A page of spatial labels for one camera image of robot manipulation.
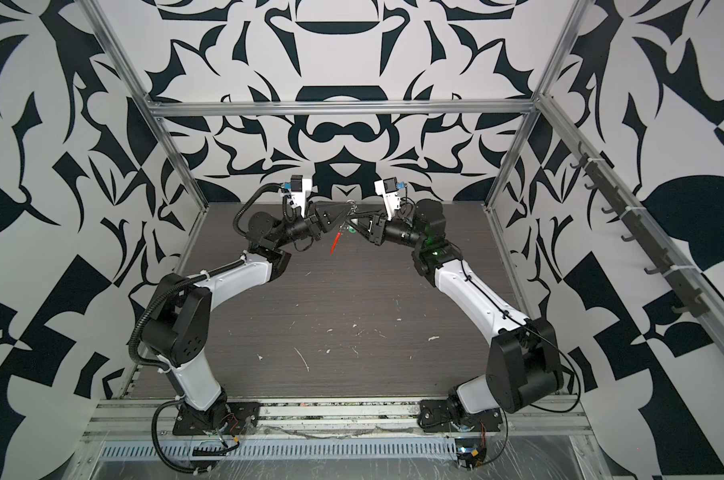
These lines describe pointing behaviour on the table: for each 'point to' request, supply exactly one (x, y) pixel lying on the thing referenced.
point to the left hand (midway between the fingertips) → (353, 201)
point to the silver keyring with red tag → (343, 227)
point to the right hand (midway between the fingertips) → (349, 220)
